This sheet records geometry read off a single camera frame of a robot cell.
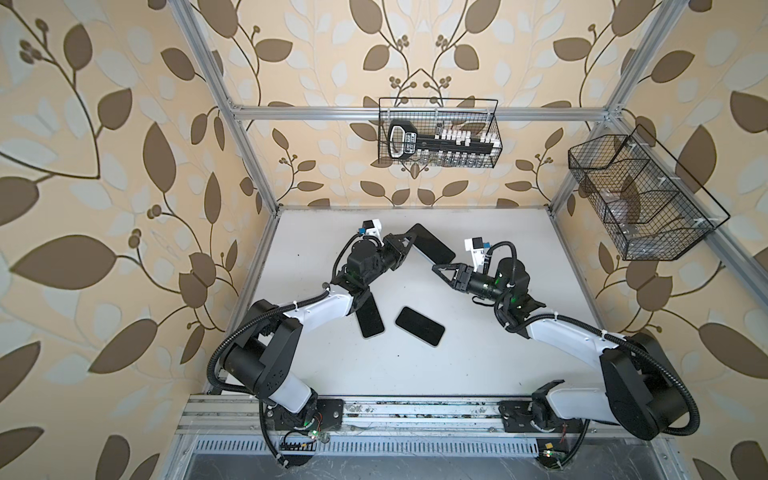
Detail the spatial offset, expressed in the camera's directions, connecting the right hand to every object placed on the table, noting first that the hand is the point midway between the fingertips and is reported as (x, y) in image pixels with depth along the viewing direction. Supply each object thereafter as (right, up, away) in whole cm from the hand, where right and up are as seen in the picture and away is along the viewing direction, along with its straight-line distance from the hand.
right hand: (435, 272), depth 77 cm
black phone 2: (-18, -16, +14) cm, 28 cm away
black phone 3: (-3, -18, +14) cm, 23 cm away
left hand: (-4, +10, +1) cm, 11 cm away
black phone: (-1, +6, +4) cm, 8 cm away
